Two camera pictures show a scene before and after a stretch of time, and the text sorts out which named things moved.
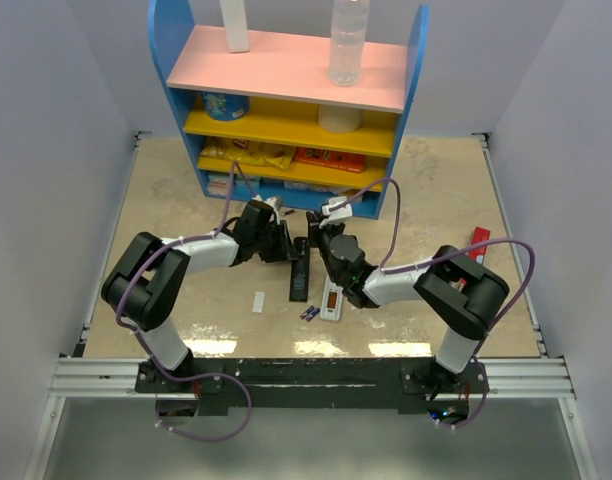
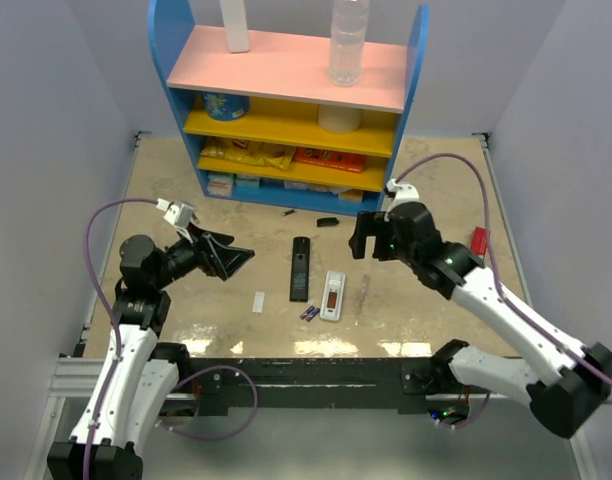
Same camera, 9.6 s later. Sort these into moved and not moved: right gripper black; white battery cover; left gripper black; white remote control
Moved: left gripper black; right gripper black
Not moved: white remote control; white battery cover
